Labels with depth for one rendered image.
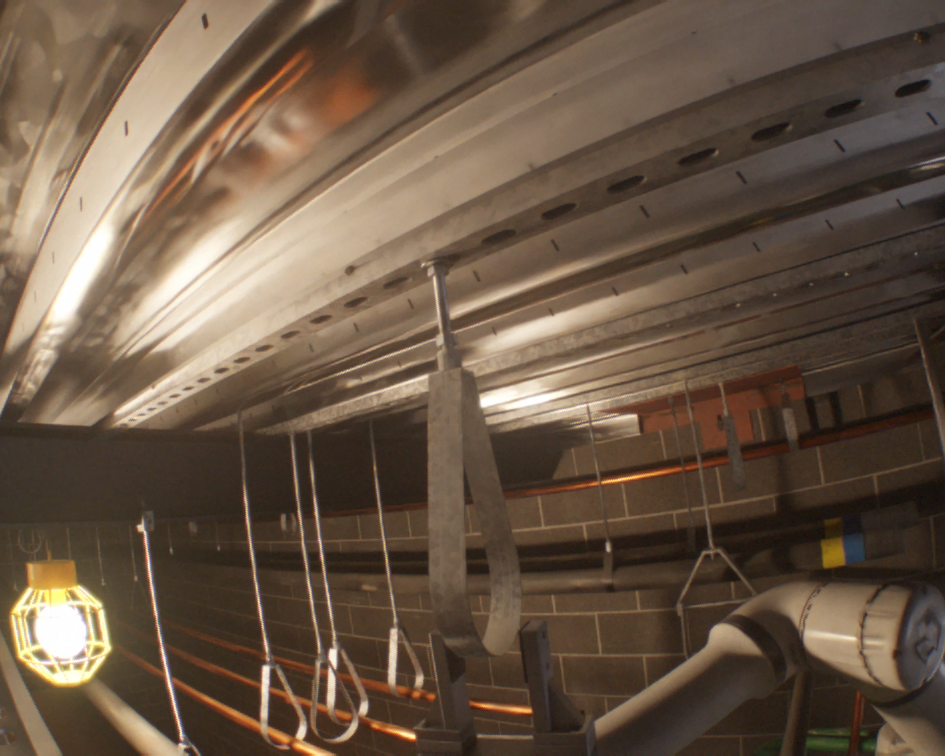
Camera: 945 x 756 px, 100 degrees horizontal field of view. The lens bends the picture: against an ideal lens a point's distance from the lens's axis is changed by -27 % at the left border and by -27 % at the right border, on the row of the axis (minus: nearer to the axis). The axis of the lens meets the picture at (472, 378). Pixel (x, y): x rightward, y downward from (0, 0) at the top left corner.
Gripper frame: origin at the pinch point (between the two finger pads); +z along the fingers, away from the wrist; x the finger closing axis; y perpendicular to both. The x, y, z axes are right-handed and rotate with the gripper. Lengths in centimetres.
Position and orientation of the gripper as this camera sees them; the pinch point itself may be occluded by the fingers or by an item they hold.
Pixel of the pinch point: (490, 652)
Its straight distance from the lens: 40.8
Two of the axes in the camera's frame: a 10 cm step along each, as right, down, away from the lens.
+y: 3.7, 1.4, 9.2
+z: -1.4, -9.7, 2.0
